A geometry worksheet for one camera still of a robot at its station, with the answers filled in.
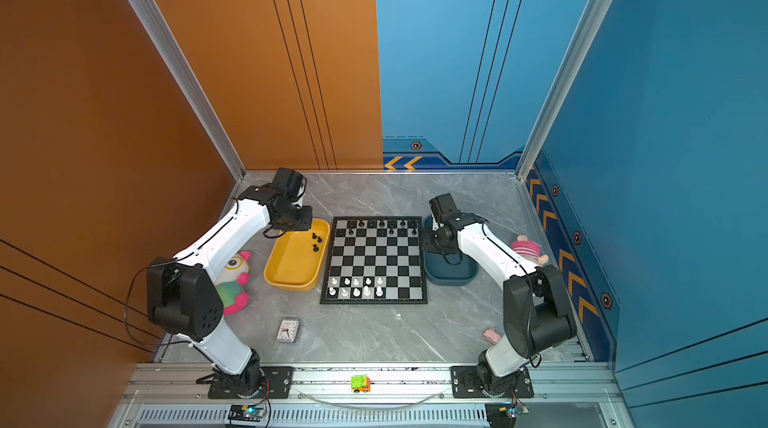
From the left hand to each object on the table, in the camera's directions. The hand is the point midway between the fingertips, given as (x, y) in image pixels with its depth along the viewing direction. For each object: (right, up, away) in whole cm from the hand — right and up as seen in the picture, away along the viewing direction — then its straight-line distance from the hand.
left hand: (307, 220), depth 89 cm
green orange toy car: (+18, -38, -17) cm, 46 cm away
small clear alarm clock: (-3, -29, -8) cm, 31 cm away
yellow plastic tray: (-4, -12, +4) cm, 13 cm away
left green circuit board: (-9, -45, -18) cm, 49 cm away
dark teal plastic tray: (+43, -15, +3) cm, 46 cm away
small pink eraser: (+52, -30, -10) cm, 61 cm away
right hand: (+36, -7, +1) cm, 36 cm away
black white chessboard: (+21, -13, +4) cm, 25 cm away
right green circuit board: (+52, -45, -19) cm, 71 cm away
